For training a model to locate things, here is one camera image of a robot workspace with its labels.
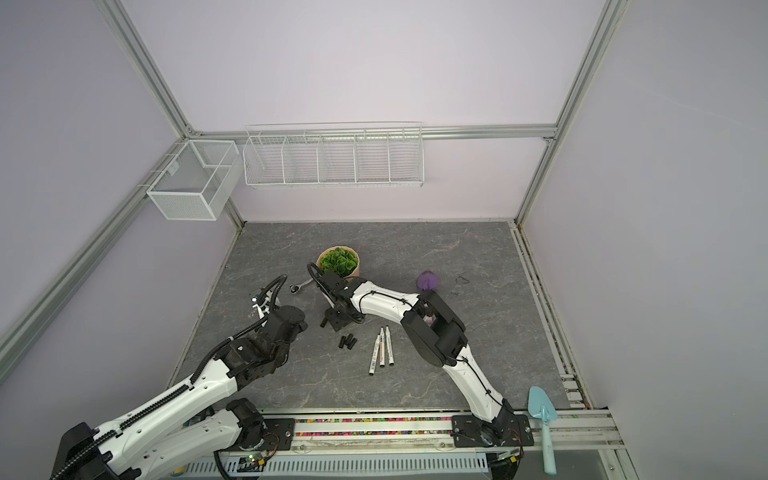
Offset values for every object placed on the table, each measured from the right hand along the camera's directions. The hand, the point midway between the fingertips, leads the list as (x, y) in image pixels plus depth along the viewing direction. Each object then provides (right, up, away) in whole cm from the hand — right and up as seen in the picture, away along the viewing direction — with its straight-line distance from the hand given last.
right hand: (341, 320), depth 94 cm
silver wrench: (-17, +9, +6) cm, 20 cm away
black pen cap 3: (+5, -5, -5) cm, 8 cm away
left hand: (-11, +5, -14) cm, 19 cm away
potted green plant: (0, +20, 0) cm, 20 cm away
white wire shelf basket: (-3, +54, +3) cm, 54 cm away
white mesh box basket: (-48, +43, 0) cm, 65 cm away
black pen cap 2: (+3, -5, -5) cm, 7 cm away
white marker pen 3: (+16, -9, -9) cm, 21 cm away
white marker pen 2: (+13, -7, -7) cm, 16 cm away
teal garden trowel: (+55, -18, -17) cm, 60 cm away
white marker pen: (+11, -9, -7) cm, 16 cm away
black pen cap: (+1, -5, -5) cm, 7 cm away
